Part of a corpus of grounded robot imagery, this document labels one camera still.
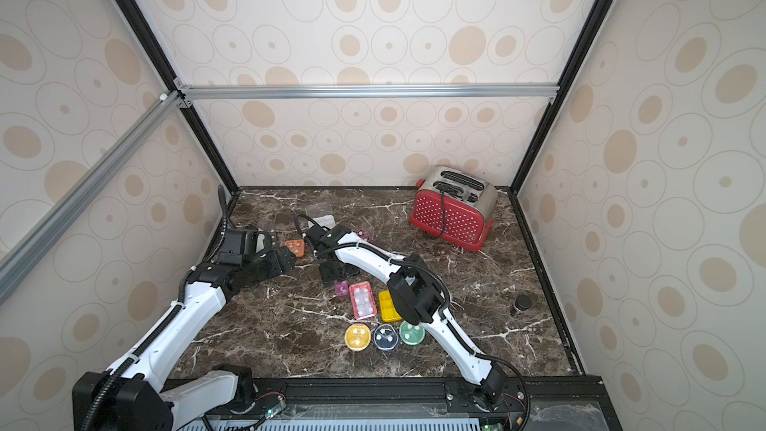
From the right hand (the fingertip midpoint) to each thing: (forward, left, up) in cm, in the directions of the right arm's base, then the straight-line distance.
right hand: (348, 276), depth 95 cm
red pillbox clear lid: (-8, -6, -1) cm, 10 cm away
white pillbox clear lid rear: (+26, +14, 0) cm, 29 cm away
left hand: (-3, +14, +15) cm, 20 cm away
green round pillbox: (-17, -20, -1) cm, 26 cm away
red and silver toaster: (+16, -33, +16) cm, 41 cm away
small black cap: (-10, -50, +8) cm, 52 cm away
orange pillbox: (+10, +19, +1) cm, 22 cm away
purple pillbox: (-5, +1, +2) cm, 6 cm away
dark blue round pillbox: (-18, -13, 0) cm, 23 cm away
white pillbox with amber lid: (-11, -14, 0) cm, 18 cm away
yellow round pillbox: (-19, -5, 0) cm, 19 cm away
